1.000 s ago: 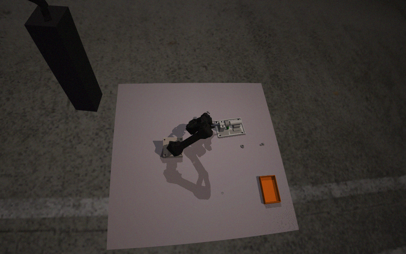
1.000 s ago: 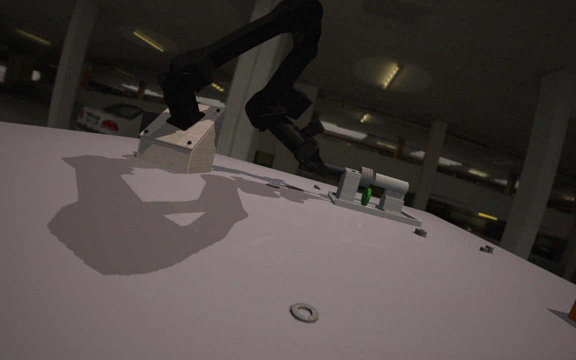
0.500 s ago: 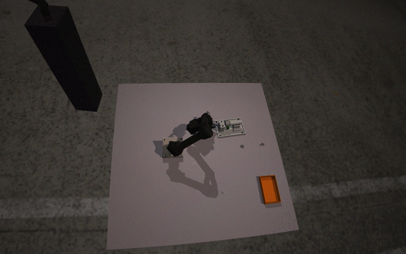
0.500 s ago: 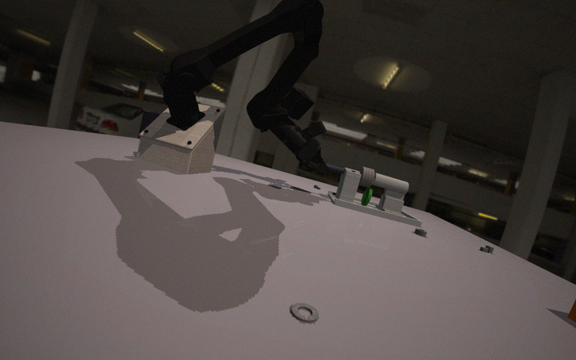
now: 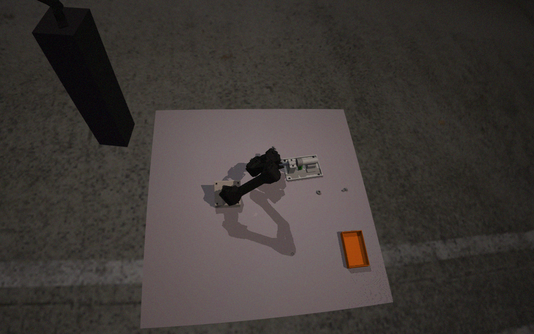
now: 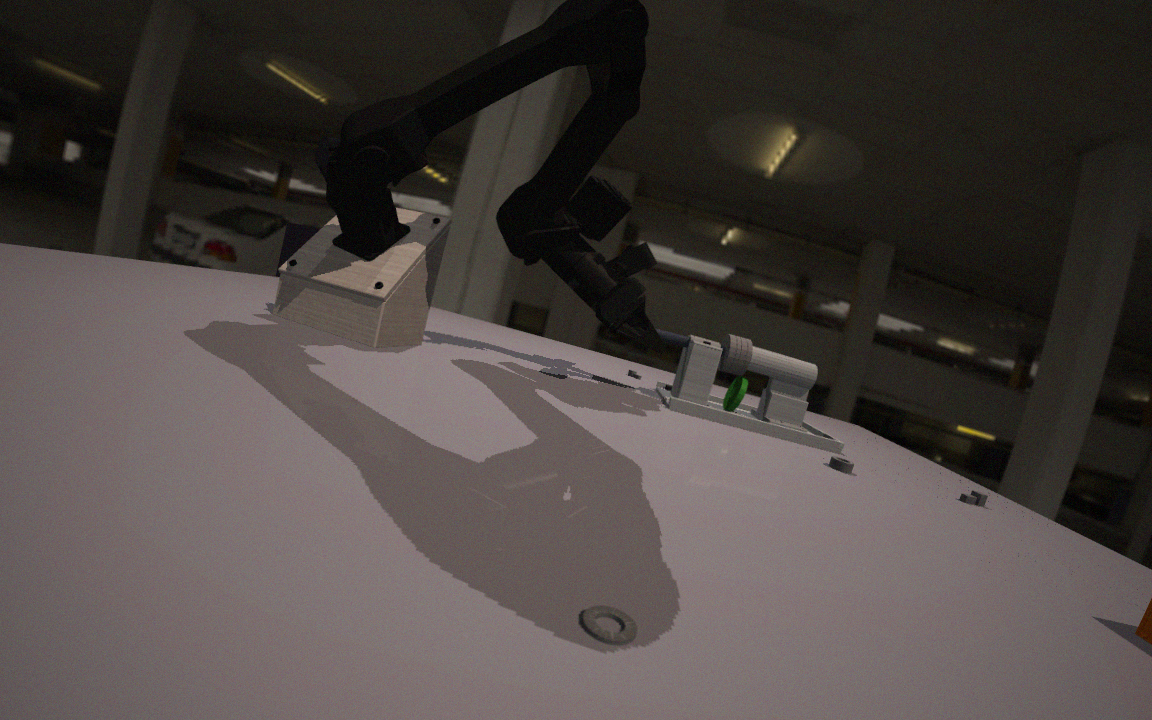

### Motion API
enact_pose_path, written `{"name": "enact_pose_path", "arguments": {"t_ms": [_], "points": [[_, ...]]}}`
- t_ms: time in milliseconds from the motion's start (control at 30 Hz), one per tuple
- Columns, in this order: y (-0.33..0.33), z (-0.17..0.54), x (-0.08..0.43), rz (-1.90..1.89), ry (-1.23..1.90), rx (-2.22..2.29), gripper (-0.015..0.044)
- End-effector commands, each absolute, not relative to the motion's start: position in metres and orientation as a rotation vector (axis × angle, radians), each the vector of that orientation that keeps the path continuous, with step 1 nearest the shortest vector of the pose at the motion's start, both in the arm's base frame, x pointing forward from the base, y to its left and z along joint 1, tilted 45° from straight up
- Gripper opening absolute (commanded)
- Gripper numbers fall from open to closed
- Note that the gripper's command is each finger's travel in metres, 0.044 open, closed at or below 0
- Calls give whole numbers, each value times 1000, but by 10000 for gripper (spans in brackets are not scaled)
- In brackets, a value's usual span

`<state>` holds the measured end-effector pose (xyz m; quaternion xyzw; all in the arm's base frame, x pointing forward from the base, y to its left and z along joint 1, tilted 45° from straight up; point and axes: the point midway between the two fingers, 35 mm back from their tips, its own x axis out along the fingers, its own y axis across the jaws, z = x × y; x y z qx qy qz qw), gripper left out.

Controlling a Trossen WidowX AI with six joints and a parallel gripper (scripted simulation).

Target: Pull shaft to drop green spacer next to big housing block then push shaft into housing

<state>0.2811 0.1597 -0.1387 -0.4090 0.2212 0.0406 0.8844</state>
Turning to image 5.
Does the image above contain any orange rectangular tray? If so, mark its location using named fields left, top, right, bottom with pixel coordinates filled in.
left=340, top=230, right=370, bottom=269

